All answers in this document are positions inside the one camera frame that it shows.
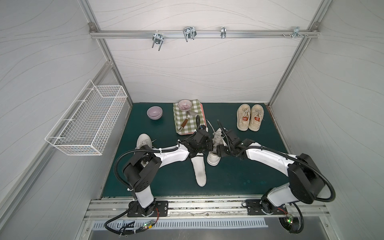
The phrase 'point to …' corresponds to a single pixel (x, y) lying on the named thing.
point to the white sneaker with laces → (142, 139)
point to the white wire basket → (86, 126)
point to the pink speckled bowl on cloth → (185, 104)
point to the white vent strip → (181, 223)
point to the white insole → (199, 169)
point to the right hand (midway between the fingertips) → (222, 148)
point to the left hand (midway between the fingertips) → (214, 144)
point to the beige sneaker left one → (243, 114)
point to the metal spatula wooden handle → (189, 113)
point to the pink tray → (204, 120)
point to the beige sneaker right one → (257, 115)
